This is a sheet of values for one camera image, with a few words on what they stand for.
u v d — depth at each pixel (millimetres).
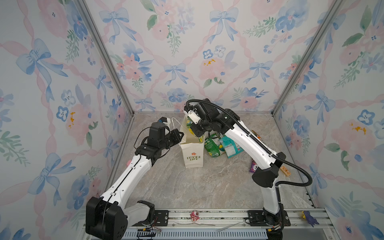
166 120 718
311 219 720
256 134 1034
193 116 655
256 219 732
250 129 1110
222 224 732
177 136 676
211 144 977
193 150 759
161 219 737
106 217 382
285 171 903
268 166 473
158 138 579
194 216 708
